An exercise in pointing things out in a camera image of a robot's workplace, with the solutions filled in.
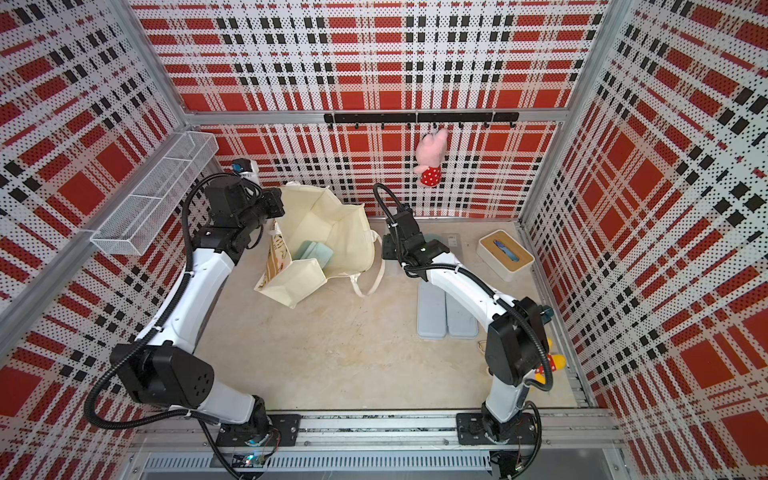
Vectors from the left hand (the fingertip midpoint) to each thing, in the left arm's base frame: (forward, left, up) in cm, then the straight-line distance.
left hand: (283, 190), depth 77 cm
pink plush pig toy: (+21, -40, -2) cm, 45 cm away
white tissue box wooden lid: (+4, -68, -34) cm, 76 cm away
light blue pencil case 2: (-21, -49, -35) cm, 64 cm away
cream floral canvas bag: (+12, 0, -31) cm, 33 cm away
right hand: (-5, -29, -15) cm, 33 cm away
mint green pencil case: (+2, -3, -29) cm, 29 cm away
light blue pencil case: (-18, -40, -35) cm, 56 cm away
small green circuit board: (-56, +4, -35) cm, 66 cm away
